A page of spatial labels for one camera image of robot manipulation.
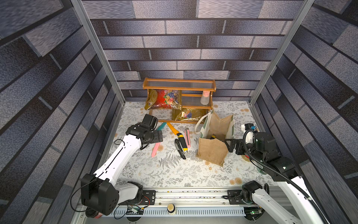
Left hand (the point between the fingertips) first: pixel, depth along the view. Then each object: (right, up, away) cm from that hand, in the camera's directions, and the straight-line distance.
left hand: (155, 137), depth 81 cm
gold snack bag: (+21, +13, +24) cm, 35 cm away
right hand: (+41, +1, -10) cm, 43 cm away
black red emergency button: (-26, -33, -18) cm, 45 cm away
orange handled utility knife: (+15, -3, +17) cm, 23 cm away
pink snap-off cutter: (+20, -3, +17) cm, 26 cm away
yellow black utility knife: (+38, -3, +17) cm, 42 cm away
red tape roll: (+43, -4, -23) cm, 49 cm away
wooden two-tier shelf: (+25, +33, +37) cm, 55 cm away
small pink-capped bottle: (+32, +24, +17) cm, 43 cm away
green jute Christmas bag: (+39, +2, +15) cm, 42 cm away
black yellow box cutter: (+14, -10, +11) cm, 21 cm away
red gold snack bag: (+5, +24, +14) cm, 28 cm away
